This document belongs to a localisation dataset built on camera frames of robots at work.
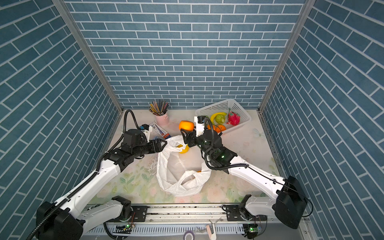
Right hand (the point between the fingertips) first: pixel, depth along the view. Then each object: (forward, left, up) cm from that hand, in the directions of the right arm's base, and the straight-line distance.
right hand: (187, 129), depth 72 cm
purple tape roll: (-38, -4, -30) cm, 48 cm away
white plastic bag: (-10, +4, -31) cm, 33 cm away
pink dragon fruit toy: (+31, -28, -23) cm, 48 cm away
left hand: (-2, +12, -11) cm, 16 cm away
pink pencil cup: (+24, +23, -23) cm, 40 cm away
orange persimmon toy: (-14, -7, -16) cm, 22 cm away
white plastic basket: (+42, -21, -23) cm, 53 cm away
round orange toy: (+23, -20, -25) cm, 39 cm away
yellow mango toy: (-1, +1, -16) cm, 16 cm away
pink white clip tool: (-37, -15, -28) cm, 48 cm away
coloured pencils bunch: (+30, +25, -17) cm, 43 cm away
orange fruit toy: (+1, 0, +3) cm, 3 cm away
